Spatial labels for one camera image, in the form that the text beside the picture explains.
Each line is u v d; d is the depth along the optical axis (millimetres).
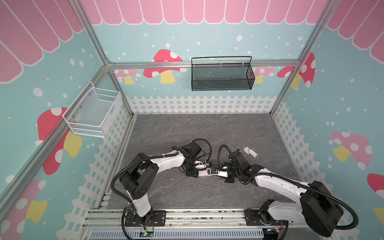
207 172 838
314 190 427
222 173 732
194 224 740
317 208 415
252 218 742
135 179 483
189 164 670
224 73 943
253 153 978
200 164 790
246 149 999
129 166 442
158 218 738
